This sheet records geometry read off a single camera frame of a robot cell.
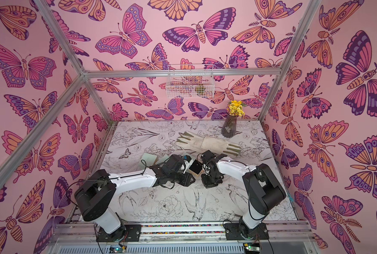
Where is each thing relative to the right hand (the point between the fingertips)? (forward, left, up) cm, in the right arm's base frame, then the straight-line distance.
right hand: (207, 185), depth 88 cm
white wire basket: (+51, +11, +34) cm, 62 cm away
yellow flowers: (+37, -16, +24) cm, 47 cm away
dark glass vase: (+37, -15, +9) cm, 41 cm away
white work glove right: (+27, -7, 0) cm, 28 cm away
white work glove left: (+30, +9, +1) cm, 31 cm away
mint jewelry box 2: (+15, +27, +2) cm, 31 cm away
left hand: (+1, +7, +6) cm, 9 cm away
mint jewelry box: (+14, +36, +2) cm, 39 cm away
